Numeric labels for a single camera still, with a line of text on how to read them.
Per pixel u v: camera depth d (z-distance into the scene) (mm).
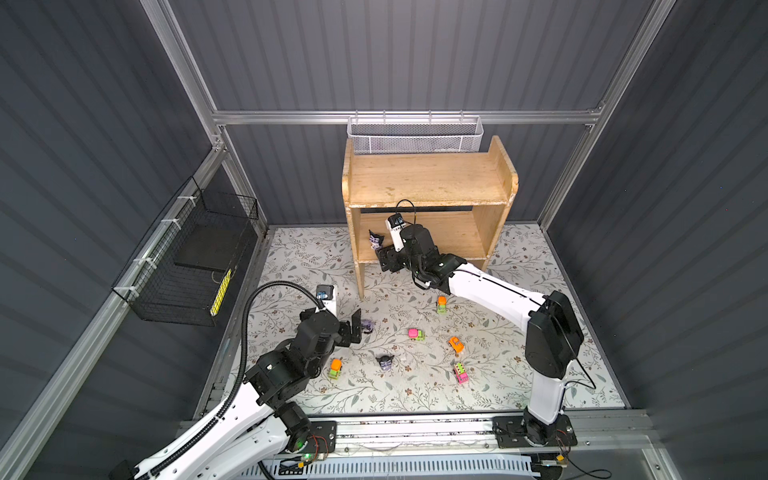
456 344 882
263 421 615
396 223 725
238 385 475
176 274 719
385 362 808
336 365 833
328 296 608
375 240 824
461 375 811
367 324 888
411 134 991
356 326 653
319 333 507
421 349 888
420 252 648
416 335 889
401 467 771
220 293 689
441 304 957
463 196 682
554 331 497
